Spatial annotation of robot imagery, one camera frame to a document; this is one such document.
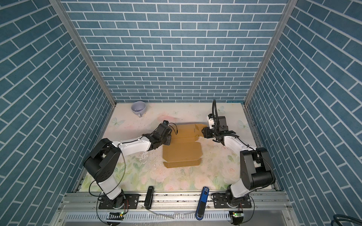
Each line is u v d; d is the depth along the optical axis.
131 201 0.74
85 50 0.87
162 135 0.73
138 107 1.15
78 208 0.73
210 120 0.84
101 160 0.48
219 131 0.72
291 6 0.71
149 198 0.75
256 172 0.45
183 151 0.92
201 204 0.72
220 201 0.74
